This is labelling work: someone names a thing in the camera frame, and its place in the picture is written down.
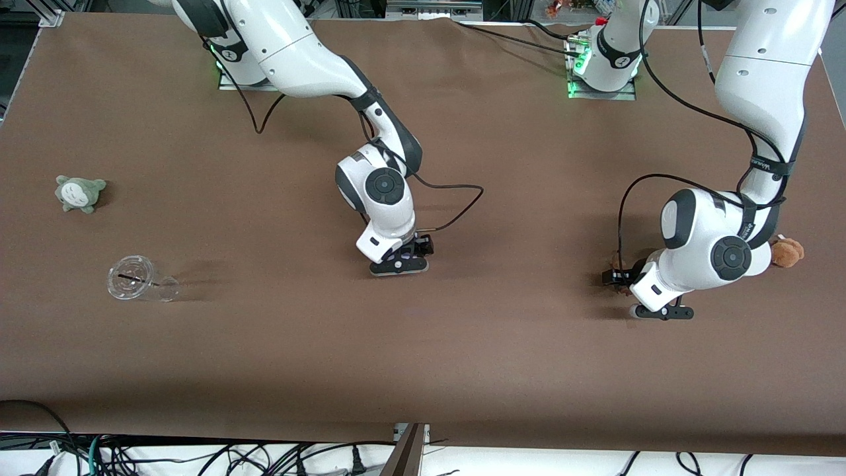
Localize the brown lion statue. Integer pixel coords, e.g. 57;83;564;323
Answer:
609;251;634;296

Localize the brown teddy plush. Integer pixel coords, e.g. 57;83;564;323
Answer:
770;235;806;268

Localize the brown paper table cover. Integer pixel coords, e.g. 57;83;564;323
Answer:
0;12;846;457

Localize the grey metal box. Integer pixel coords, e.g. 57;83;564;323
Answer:
386;0;484;21

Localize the clear plastic lidded cup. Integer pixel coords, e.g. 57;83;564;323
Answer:
106;255;180;303

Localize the grey green plush toy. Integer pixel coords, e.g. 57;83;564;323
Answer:
55;175;107;214

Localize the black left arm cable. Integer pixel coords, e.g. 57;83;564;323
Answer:
615;0;794;273

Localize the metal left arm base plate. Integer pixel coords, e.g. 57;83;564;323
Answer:
566;36;637;101

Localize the aluminium frame post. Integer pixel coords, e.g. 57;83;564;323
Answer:
379;423;431;476

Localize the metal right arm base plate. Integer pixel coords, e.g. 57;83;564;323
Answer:
217;63;289;92

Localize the black base cable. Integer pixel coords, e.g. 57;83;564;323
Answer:
455;22;582;55
525;19;592;42

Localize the teal cable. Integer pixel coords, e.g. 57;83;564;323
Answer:
86;434;106;476

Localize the thick black looped cable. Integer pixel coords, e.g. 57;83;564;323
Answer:
0;399;73;457

